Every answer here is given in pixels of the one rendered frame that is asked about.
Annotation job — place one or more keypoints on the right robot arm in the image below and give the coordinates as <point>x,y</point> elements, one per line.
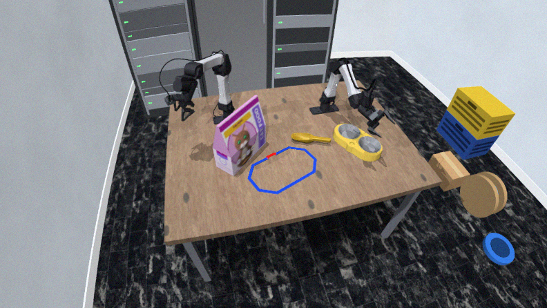
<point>195,69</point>

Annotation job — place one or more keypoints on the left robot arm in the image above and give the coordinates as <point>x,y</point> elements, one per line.
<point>357,99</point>

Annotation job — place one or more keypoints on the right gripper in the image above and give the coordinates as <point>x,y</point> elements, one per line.
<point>184,100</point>

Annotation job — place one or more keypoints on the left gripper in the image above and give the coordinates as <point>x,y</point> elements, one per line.
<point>373,124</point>

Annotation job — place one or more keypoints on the pink cat food pouch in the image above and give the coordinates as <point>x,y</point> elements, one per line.
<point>239,137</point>

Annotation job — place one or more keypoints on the grey metal bowl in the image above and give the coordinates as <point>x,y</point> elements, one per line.
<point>369,144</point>
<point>349,131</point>

